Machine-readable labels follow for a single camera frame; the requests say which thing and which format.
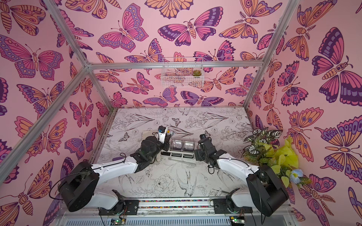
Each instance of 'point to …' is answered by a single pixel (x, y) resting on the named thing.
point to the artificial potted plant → (262, 149)
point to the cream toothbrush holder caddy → (184, 155)
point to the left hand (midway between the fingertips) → (171, 133)
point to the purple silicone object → (117, 158)
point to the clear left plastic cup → (176, 145)
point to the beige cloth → (148, 133)
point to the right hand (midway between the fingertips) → (203, 150)
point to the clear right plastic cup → (188, 146)
